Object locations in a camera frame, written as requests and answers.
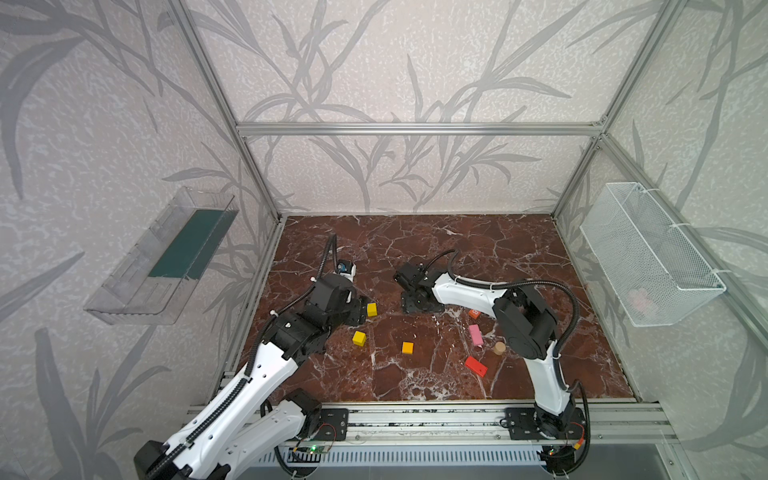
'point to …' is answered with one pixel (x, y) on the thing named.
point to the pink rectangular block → (476, 335)
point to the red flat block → (475, 365)
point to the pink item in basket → (642, 300)
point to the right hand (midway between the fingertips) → (416, 296)
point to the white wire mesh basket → (654, 270)
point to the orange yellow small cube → (407, 348)
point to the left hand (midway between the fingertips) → (359, 289)
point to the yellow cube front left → (359, 338)
